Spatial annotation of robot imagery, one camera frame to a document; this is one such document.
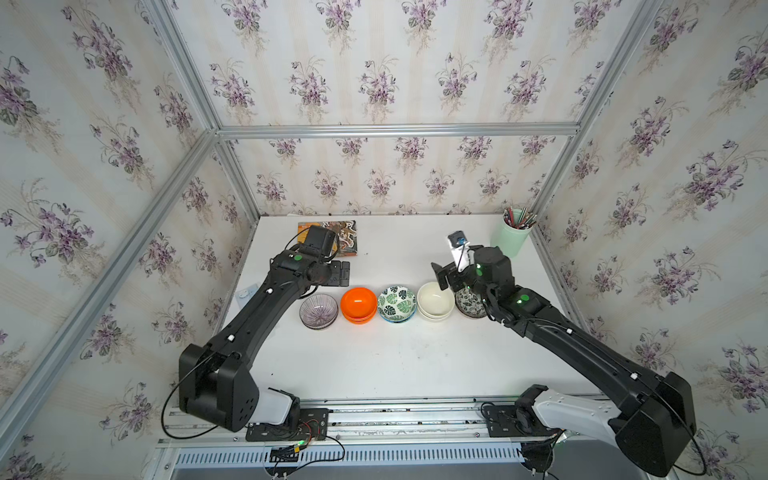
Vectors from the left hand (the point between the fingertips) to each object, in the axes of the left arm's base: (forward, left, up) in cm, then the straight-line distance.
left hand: (335, 275), depth 83 cm
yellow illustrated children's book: (+31, +1, -16) cm, 35 cm away
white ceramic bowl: (-3, -29, -11) cm, 31 cm away
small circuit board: (-39, +11, -19) cm, 45 cm away
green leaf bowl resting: (-6, -18, -14) cm, 24 cm away
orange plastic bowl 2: (-8, -6, -12) cm, 15 cm away
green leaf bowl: (-1, -18, -14) cm, 23 cm away
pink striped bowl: (-4, +7, -14) cm, 16 cm away
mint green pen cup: (+19, -57, -2) cm, 60 cm away
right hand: (+1, -31, +8) cm, 32 cm away
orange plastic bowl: (-3, -6, -12) cm, 13 cm away
